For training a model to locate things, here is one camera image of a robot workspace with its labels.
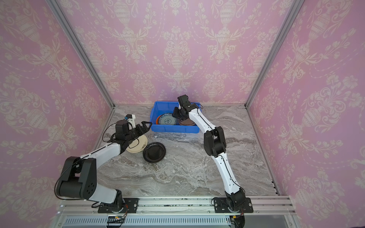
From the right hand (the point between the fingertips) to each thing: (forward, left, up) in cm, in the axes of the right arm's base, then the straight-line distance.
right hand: (174, 114), depth 102 cm
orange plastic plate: (+1, +13, -6) cm, 15 cm away
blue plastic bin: (+14, +13, -6) cm, 20 cm away
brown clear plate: (-2, -10, -7) cm, 12 cm away
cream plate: (-27, +20, +5) cm, 34 cm away
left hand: (-13, +16, +5) cm, 21 cm away
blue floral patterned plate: (+2, +6, -7) cm, 10 cm away
